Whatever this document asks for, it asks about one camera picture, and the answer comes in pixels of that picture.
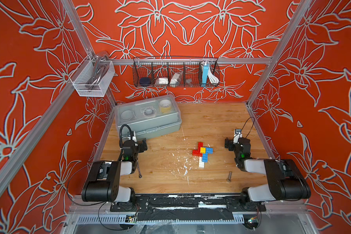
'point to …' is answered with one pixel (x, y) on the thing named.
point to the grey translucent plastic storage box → (149, 117)
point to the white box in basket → (162, 81)
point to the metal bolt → (229, 180)
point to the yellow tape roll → (165, 106)
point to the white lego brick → (201, 164)
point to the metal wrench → (140, 176)
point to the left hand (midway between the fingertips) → (137, 139)
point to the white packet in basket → (174, 79)
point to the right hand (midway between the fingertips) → (233, 136)
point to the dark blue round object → (145, 81)
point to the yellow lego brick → (203, 150)
